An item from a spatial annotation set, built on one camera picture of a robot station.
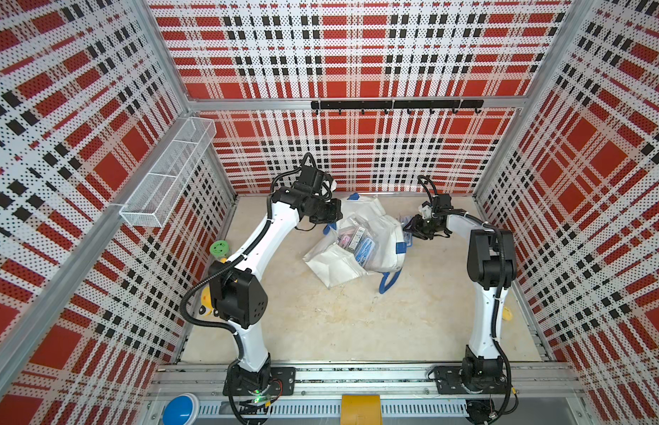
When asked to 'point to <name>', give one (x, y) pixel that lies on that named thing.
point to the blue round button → (182, 409)
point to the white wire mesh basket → (155, 197)
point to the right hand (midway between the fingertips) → (410, 228)
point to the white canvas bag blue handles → (336, 266)
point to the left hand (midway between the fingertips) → (345, 215)
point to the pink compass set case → (345, 236)
